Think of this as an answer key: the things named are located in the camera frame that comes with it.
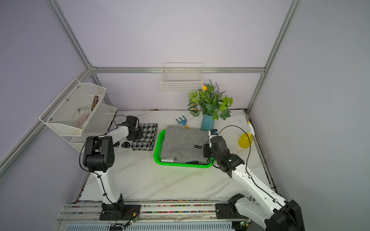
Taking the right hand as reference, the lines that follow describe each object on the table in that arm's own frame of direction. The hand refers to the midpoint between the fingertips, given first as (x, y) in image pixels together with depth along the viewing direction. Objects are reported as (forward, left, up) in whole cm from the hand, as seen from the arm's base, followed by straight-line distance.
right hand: (207, 147), depth 82 cm
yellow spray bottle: (+13, -30, -13) cm, 35 cm away
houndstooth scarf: (+10, +39, -9) cm, 42 cm away
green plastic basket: (-2, +30, -7) cm, 31 cm away
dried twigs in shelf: (+21, +64, +18) cm, 70 cm away
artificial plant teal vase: (+19, -1, +17) cm, 26 cm away
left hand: (+16, +47, -13) cm, 51 cm away
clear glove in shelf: (+13, +69, +16) cm, 72 cm away
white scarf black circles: (+10, +55, -9) cm, 56 cm away
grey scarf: (+6, +14, -6) cm, 16 cm away
